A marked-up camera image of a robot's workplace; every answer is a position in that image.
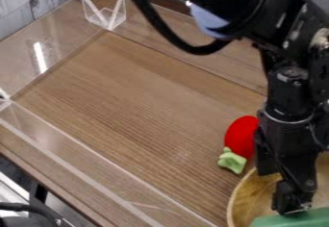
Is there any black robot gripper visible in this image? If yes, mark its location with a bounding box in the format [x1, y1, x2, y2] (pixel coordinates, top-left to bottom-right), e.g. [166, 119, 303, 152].
[254, 109, 329, 215]

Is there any brown wooden bowl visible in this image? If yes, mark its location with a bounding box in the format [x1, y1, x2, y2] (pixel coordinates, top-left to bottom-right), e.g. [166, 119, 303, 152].
[226, 153, 329, 227]

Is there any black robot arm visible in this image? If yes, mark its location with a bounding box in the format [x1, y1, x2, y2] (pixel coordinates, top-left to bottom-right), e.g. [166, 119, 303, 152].
[188, 0, 329, 214]

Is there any black cable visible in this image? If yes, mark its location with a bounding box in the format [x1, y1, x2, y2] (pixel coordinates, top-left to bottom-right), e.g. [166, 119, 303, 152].
[116, 0, 235, 56]

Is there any clear acrylic tray wall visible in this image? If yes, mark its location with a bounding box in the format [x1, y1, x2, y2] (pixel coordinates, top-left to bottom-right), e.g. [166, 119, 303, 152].
[0, 97, 215, 227]

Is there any clear acrylic corner bracket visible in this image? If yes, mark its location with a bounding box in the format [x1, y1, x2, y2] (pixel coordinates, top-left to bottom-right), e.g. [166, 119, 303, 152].
[81, 0, 126, 31]

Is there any red plush strawberry toy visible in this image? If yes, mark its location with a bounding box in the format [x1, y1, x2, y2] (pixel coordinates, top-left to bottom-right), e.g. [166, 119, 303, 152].
[217, 115, 258, 174]

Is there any green rectangular block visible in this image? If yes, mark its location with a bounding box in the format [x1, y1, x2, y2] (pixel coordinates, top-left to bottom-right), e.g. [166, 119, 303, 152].
[249, 208, 329, 227]

